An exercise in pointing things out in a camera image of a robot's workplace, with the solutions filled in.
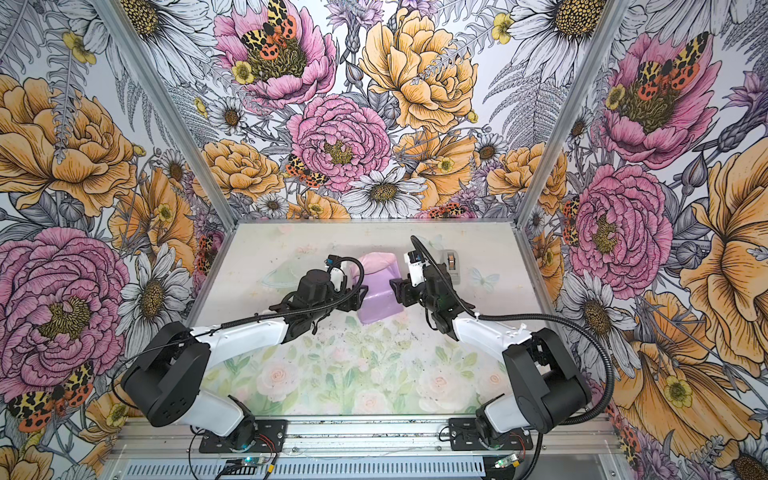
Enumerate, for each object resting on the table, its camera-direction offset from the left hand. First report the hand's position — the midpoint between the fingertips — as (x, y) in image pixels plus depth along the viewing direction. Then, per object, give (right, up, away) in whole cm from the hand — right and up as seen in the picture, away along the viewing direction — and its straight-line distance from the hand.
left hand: (354, 293), depth 89 cm
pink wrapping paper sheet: (+8, -2, -4) cm, 9 cm away
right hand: (+13, +2, -1) cm, 14 cm away
